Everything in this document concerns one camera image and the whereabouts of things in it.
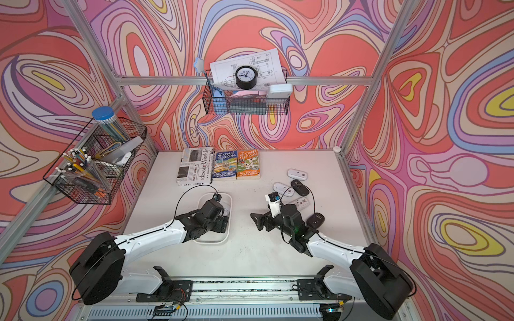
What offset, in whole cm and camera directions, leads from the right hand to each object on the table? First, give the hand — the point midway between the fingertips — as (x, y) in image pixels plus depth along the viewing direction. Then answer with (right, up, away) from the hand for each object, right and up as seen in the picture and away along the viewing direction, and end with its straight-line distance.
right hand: (262, 214), depth 84 cm
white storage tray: (-22, -10, +3) cm, 25 cm away
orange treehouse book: (-7, +22, +27) cm, 35 cm away
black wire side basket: (-57, +24, -10) cm, 62 cm away
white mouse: (+12, +9, +17) cm, 23 cm away
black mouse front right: (+25, -4, +5) cm, 26 cm away
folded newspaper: (-36, +21, +24) cm, 48 cm away
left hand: (-18, -3, +4) cm, 19 cm away
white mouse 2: (+20, +17, +23) cm, 35 cm away
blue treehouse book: (-20, +23, +27) cm, 41 cm away
